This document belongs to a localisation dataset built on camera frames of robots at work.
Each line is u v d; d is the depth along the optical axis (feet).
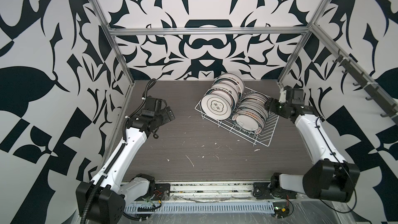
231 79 3.16
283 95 2.44
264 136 2.85
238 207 2.34
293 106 1.99
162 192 2.39
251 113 2.74
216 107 3.10
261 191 2.43
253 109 2.76
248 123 2.80
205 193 2.47
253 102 2.87
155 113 1.94
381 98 1.80
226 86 3.09
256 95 2.96
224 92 3.00
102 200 1.23
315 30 2.80
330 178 1.33
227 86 3.08
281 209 2.33
